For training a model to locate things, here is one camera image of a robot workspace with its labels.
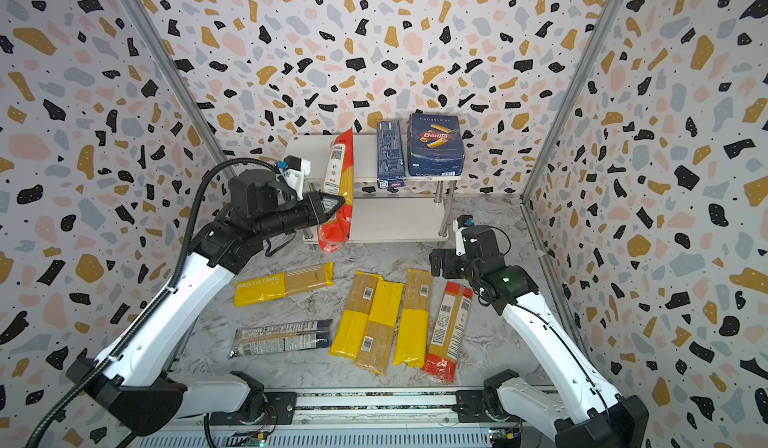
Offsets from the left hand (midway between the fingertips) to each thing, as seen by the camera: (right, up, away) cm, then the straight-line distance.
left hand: (342, 194), depth 63 cm
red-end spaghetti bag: (+27, -33, +24) cm, 49 cm away
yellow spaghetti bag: (-28, -27, +31) cm, 49 cm away
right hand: (+23, -13, +12) cm, 29 cm away
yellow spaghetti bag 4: (+16, -38, +20) cm, 46 cm away
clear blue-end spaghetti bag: (-14, -37, +20) cm, 45 cm away
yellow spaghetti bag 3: (+3, -36, +22) cm, 42 cm away
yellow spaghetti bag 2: (-1, -34, +22) cm, 40 cm away
